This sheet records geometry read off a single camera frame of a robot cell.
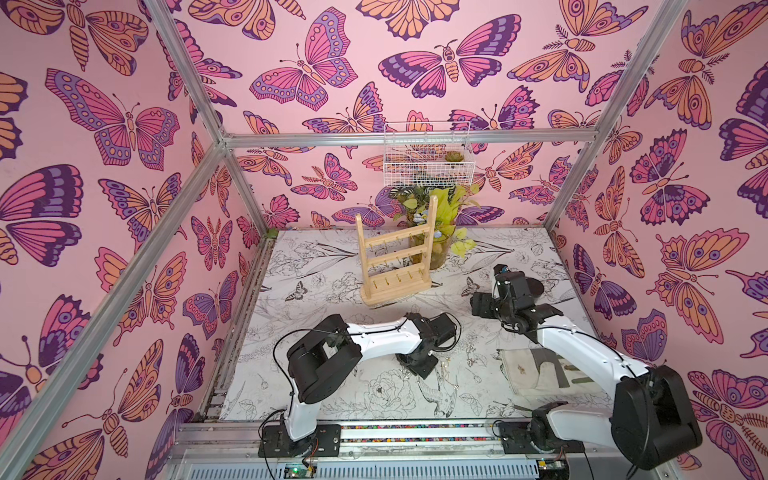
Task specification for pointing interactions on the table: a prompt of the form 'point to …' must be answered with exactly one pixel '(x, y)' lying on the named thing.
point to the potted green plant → (414, 208)
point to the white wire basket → (428, 154)
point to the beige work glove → (545, 372)
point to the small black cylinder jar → (536, 287)
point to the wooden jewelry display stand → (396, 263)
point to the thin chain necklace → (441, 375)
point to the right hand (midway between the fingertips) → (485, 298)
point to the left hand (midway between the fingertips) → (422, 369)
